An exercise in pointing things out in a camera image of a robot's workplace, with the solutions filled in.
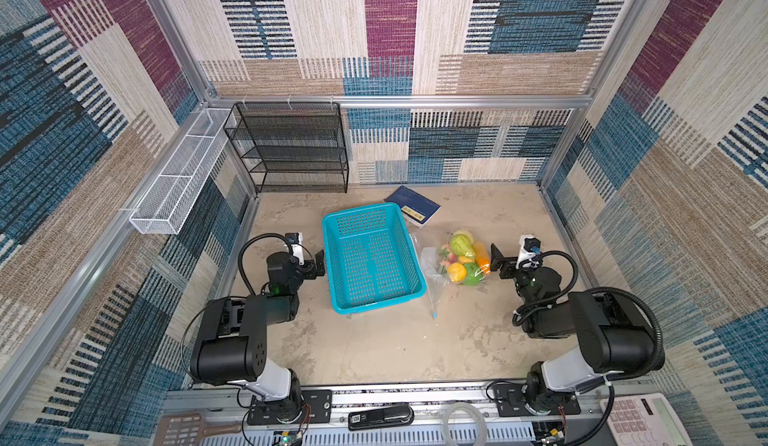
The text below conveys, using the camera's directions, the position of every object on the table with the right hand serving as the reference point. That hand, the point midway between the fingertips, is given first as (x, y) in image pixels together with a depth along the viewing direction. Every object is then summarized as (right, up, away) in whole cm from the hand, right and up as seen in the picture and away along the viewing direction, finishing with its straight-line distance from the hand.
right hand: (507, 245), depth 90 cm
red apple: (-15, -5, +7) cm, 17 cm away
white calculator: (+24, -38, -20) cm, 49 cm away
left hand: (-60, -1, +3) cm, 61 cm away
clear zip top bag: (-21, -2, +9) cm, 23 cm away
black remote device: (-37, -37, -21) cm, 56 cm away
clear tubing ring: (-22, -39, -20) cm, 49 cm away
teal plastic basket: (-41, -5, +12) cm, 43 cm away
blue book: (-24, +11, +22) cm, 35 cm away
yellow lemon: (-16, -7, -3) cm, 18 cm away
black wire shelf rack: (-71, +34, +21) cm, 81 cm away
